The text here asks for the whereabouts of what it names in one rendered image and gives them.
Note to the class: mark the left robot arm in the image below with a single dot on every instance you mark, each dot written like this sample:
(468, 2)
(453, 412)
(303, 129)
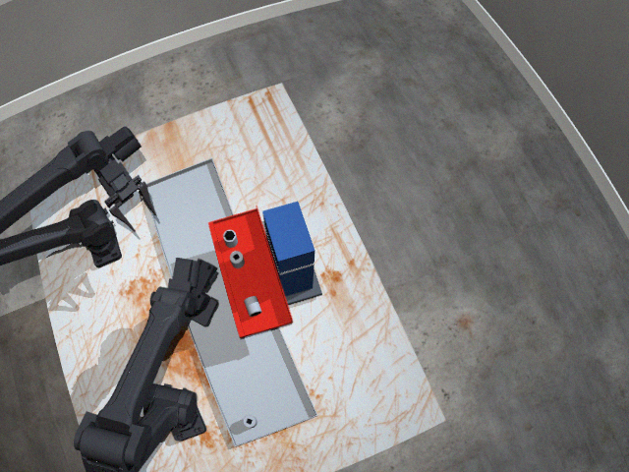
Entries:
(87, 224)

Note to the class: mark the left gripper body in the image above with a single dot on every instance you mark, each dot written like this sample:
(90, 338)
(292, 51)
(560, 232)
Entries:
(125, 193)

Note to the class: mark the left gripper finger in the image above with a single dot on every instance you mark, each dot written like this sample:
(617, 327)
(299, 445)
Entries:
(118, 214)
(143, 189)

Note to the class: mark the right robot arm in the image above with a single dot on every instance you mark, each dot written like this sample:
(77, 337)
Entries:
(135, 390)

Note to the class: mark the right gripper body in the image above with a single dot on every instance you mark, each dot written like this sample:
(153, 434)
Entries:
(203, 316)

